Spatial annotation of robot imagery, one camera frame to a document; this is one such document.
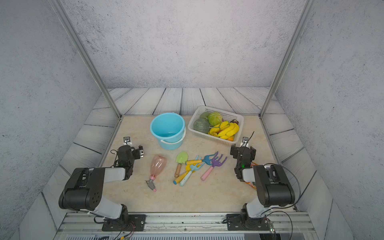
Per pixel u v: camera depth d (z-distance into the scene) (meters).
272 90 1.05
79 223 0.76
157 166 0.86
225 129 0.97
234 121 1.08
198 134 1.02
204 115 1.09
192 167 0.91
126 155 0.73
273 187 0.46
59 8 0.70
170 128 0.97
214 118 1.01
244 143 0.79
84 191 0.46
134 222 0.73
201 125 1.00
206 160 0.96
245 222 0.66
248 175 0.64
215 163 0.94
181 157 0.96
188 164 0.93
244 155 0.71
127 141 0.81
